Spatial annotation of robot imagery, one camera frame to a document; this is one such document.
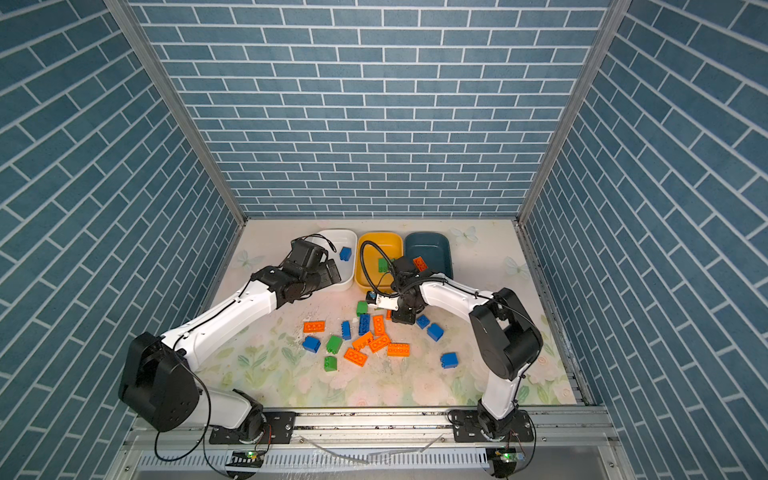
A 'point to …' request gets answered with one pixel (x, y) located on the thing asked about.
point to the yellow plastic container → (392, 242)
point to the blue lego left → (311, 344)
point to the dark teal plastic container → (432, 247)
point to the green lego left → (333, 344)
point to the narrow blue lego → (346, 330)
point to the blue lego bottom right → (449, 360)
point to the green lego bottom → (330, 363)
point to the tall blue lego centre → (364, 323)
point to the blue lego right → (435, 331)
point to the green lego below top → (361, 308)
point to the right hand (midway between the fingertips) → (396, 306)
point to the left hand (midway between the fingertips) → (328, 274)
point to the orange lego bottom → (355, 356)
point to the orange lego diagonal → (362, 341)
